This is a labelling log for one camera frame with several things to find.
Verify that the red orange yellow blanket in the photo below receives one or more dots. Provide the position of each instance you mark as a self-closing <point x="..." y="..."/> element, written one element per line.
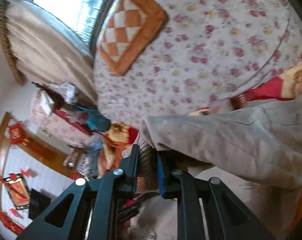
<point x="278" y="87"/>

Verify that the wooden door frame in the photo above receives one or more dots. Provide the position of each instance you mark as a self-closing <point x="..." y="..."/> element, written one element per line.
<point x="37" y="148"/>

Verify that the beige grey jacket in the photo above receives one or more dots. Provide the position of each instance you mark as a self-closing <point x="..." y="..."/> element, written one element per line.
<point x="256" y="150"/>

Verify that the window with grille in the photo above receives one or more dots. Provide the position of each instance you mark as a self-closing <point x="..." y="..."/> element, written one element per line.
<point x="79" y="15"/>

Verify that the red chinese knot decoration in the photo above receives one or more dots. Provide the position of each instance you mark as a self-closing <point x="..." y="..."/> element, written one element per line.
<point x="17" y="134"/>

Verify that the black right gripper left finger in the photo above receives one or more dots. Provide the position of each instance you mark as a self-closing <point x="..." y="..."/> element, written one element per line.
<point x="87" y="209"/>

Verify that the floral white bed quilt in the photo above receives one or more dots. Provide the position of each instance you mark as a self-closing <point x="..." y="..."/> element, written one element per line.
<point x="208" y="50"/>

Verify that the beige curtain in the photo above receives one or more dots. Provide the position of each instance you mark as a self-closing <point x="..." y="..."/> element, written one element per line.
<point x="41" y="48"/>

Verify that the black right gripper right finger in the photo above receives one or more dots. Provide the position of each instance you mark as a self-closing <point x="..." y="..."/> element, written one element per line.
<point x="207" y="209"/>

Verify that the orange white checkered cushion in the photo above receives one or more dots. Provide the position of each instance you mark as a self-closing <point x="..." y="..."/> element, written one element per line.
<point x="129" y="27"/>

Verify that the floral pillow on clutter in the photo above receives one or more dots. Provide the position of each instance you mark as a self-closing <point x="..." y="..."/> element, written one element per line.
<point x="55" y="125"/>

